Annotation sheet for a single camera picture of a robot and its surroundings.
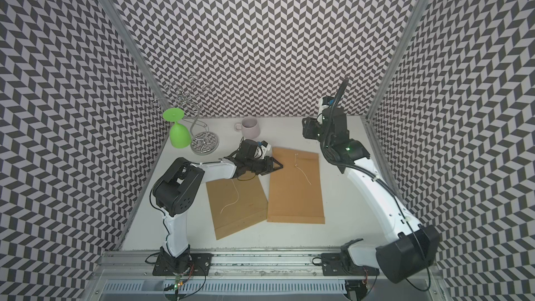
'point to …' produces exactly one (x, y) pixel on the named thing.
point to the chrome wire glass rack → (187, 99)
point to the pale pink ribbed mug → (249, 127)
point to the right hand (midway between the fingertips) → (307, 124)
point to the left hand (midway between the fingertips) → (280, 169)
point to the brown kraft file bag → (295, 190)
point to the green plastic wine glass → (180, 136)
